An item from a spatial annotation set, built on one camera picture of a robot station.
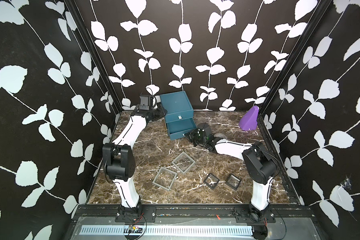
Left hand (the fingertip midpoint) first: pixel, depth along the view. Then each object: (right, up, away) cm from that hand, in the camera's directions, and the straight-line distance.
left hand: (168, 108), depth 90 cm
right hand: (+8, -14, +1) cm, 16 cm away
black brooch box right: (+38, -43, -4) cm, 58 cm away
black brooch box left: (+26, -43, -4) cm, 50 cm away
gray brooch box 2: (-2, -42, -4) cm, 42 cm away
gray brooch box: (+10, -34, +3) cm, 35 cm away
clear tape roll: (+36, -17, +14) cm, 42 cm away
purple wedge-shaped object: (+55, -7, +14) cm, 57 cm away
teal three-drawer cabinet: (+7, -3, +2) cm, 8 cm away
